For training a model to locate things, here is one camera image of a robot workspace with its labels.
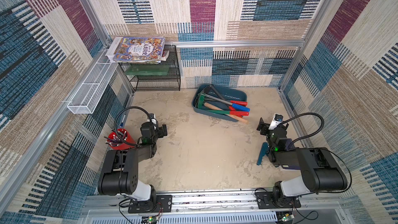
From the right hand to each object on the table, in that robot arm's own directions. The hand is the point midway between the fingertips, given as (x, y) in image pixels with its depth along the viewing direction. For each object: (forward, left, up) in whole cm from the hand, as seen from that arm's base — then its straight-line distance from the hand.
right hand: (270, 121), depth 92 cm
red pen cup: (-13, +84, +5) cm, 86 cm away
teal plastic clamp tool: (-15, +6, -9) cm, 18 cm away
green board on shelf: (+30, +74, +16) cm, 81 cm away
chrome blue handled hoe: (+10, +20, +3) cm, 22 cm away
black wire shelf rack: (+38, +64, -3) cm, 74 cm away
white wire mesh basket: (0, +91, +26) cm, 95 cm away
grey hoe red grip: (+15, +12, 0) cm, 19 cm away
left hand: (+1, +67, -2) cm, 67 cm away
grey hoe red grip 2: (+30, +33, 0) cm, 44 cm away
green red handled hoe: (+18, +40, -6) cm, 44 cm away
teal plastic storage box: (+29, +20, -6) cm, 36 cm away
